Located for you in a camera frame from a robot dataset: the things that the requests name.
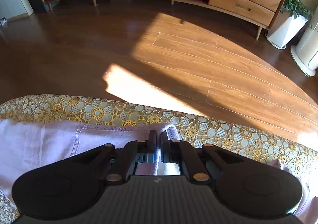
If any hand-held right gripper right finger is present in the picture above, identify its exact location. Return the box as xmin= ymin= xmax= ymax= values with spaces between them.
xmin=160 ymin=130 xmax=246 ymax=186

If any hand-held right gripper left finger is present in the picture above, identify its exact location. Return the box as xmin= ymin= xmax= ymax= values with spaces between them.
xmin=75 ymin=130 xmax=157 ymax=185

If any lilac sweatshirt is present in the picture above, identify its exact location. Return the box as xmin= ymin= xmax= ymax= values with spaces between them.
xmin=0 ymin=118 xmax=311 ymax=224

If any white planter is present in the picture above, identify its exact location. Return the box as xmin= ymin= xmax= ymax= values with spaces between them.
xmin=267 ymin=14 xmax=308 ymax=49

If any white tower air conditioner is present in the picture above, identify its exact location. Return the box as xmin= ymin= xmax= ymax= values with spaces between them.
xmin=291 ymin=15 xmax=318 ymax=77

